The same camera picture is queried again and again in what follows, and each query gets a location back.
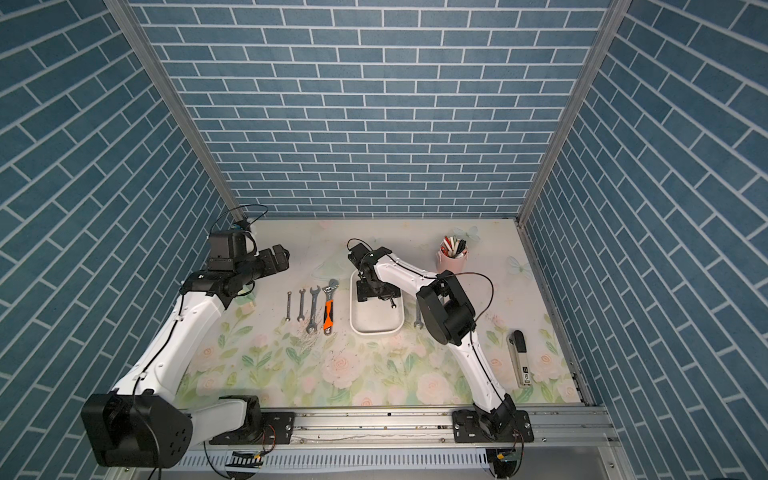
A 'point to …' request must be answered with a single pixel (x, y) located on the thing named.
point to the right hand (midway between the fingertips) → (377, 297)
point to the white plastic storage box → (375, 316)
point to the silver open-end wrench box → (393, 306)
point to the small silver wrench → (301, 316)
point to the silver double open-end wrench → (418, 321)
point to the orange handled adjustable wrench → (328, 316)
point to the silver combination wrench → (289, 293)
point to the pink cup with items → (452, 254)
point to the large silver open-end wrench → (312, 325)
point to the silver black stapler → (517, 344)
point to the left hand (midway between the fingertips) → (282, 254)
